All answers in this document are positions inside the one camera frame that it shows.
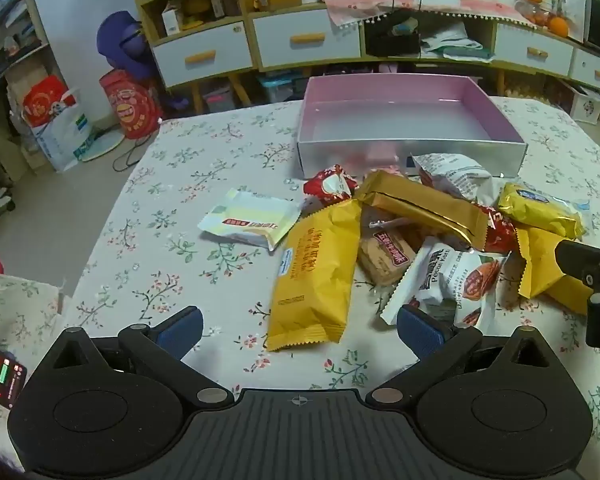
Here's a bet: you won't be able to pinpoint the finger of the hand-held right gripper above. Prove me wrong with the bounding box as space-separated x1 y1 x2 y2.
554 239 600 349

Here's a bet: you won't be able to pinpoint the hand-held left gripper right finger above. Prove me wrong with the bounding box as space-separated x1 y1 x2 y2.
367 304 556 409

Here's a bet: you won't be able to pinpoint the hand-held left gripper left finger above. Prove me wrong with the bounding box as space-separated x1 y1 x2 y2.
49 306 236 410

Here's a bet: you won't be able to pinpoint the plain yellow snack packet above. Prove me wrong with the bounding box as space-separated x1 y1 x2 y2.
514 224 597 317

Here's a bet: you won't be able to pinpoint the yellow packet blue label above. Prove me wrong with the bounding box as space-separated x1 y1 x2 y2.
496 182 592 241

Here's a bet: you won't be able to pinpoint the white nut snack packet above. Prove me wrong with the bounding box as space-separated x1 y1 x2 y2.
380 236 511 332

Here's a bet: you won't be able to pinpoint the red white candy packet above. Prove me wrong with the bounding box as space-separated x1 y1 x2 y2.
472 204 518 255
302 164 358 207

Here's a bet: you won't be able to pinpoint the clear biscuit packet red label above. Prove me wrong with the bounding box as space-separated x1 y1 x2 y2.
356 207 423 288

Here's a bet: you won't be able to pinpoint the long yellow snack packet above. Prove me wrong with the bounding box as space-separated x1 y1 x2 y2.
265 199 362 352

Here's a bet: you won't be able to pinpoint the long gold snack packet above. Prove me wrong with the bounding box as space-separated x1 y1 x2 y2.
354 170 489 252

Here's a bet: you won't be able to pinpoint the pale green yellow snack packet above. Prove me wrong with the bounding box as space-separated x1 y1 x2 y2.
197 187 303 252

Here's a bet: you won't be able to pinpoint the white crinkled snack packet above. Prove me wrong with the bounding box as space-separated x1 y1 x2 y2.
411 152 501 206

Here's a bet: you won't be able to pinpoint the silver box pink inside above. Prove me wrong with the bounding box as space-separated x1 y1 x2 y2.
296 74 528 179

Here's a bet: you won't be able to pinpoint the floral tablecloth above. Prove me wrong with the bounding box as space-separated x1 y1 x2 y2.
60 95 600 480

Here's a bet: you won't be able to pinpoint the white printed carton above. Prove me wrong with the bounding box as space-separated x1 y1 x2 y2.
569 91 600 125

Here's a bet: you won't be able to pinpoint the floral fabric piece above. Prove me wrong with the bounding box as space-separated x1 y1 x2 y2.
0 271 71 461

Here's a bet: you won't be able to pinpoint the black device green lights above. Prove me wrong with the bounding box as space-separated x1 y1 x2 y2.
0 335 29 413

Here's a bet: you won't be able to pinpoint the round white stand base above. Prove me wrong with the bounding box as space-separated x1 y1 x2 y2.
79 129 127 163

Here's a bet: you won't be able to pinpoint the white plastic bag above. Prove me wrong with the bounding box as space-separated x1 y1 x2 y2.
30 87 95 172

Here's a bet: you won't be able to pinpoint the red printed bag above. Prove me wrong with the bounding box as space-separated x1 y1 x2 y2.
99 69 164 140

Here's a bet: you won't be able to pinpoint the clear storage box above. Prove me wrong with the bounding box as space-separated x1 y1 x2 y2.
259 75 312 107
199 82 237 114

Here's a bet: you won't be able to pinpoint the white green folded cloth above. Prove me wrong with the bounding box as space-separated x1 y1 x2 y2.
420 22 495 63

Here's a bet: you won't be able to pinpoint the red gift bag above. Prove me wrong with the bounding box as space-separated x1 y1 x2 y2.
21 75 70 127

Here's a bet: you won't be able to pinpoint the pink white cloth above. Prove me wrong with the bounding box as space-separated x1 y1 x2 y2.
317 0 588 43

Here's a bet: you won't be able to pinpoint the black bag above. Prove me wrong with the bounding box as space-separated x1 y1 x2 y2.
364 12 422 58

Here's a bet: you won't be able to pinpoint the purple hat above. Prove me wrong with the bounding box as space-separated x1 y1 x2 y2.
96 10 155 80

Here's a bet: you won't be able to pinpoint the small white box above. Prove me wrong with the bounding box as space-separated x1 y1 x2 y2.
160 2 184 37

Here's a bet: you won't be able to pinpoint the black desk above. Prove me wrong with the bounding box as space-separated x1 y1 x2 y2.
0 40 52 93

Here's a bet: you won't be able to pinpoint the yellow wooden cabinet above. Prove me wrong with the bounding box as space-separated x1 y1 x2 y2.
125 0 600 111

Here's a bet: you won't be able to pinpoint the white drawer orange handle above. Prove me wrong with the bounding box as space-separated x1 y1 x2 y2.
151 22 254 89
251 9 363 70
571 49 600 95
494 24 577 79

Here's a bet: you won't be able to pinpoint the black floor cable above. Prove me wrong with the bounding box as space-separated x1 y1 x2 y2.
111 132 148 172

